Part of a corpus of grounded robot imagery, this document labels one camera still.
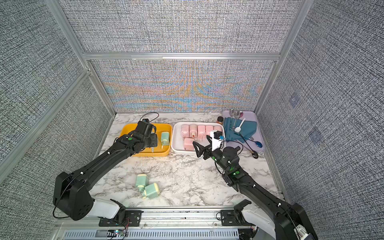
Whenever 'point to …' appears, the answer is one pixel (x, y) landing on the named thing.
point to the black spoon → (254, 153)
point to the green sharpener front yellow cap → (151, 191)
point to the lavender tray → (255, 143)
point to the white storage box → (196, 128)
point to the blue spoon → (258, 143)
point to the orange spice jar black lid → (220, 120)
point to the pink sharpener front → (188, 145)
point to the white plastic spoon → (238, 129)
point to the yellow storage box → (127, 128)
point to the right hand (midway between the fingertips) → (201, 136)
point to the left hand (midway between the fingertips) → (155, 136)
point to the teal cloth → (247, 129)
